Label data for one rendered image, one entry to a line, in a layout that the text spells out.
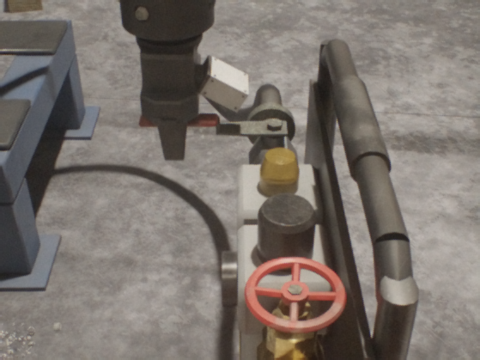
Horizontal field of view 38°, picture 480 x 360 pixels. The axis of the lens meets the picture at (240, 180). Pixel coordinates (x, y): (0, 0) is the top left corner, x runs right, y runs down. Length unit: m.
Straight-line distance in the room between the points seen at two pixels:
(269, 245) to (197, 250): 0.73
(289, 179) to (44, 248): 0.76
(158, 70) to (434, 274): 0.77
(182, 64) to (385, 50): 1.42
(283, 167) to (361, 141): 0.12
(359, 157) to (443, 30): 1.69
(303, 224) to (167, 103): 0.19
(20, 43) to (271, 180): 0.93
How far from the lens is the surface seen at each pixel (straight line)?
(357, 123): 0.55
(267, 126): 0.73
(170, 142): 0.70
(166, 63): 0.65
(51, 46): 1.45
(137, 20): 0.64
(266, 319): 0.48
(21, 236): 1.22
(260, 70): 1.88
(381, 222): 0.46
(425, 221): 1.39
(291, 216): 0.55
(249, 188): 0.66
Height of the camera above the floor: 0.86
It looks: 36 degrees down
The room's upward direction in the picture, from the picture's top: straight up
